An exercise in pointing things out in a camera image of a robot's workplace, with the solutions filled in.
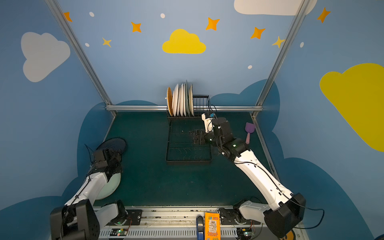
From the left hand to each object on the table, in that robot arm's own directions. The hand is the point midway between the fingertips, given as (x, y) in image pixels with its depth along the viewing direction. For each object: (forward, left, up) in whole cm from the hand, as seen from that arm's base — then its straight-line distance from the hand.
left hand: (124, 153), depth 88 cm
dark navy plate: (+13, +14, -9) cm, 21 cm away
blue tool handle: (-36, -45, -5) cm, 58 cm away
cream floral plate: (+19, -40, +25) cm, 51 cm away
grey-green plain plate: (+19, -37, +27) cm, 50 cm away
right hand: (+2, -43, +21) cm, 48 cm away
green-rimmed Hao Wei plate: (+20, -31, +25) cm, 45 cm away
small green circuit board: (-38, -6, -10) cm, 39 cm away
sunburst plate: (+18, -33, +25) cm, 45 cm away
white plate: (+19, -36, +26) cm, 48 cm away
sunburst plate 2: (+19, -34, +26) cm, 47 cm away
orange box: (-36, -51, -5) cm, 62 cm away
